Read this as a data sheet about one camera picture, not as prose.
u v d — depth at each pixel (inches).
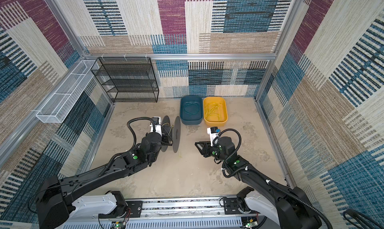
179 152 35.3
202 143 28.5
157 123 25.5
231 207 28.7
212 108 43.6
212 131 28.7
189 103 45.5
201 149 29.8
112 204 23.8
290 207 15.8
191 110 43.7
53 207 15.0
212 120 42.2
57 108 28.1
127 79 42.7
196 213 28.7
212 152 27.7
